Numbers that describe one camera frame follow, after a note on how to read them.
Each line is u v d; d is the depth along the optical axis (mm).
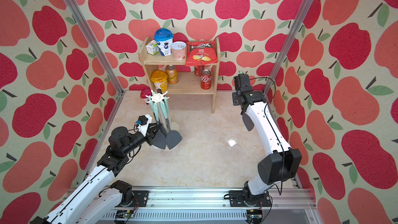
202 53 749
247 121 837
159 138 768
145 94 1068
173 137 825
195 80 988
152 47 768
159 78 862
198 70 971
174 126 882
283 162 409
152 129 667
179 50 733
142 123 605
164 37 735
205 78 860
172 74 888
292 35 868
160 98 638
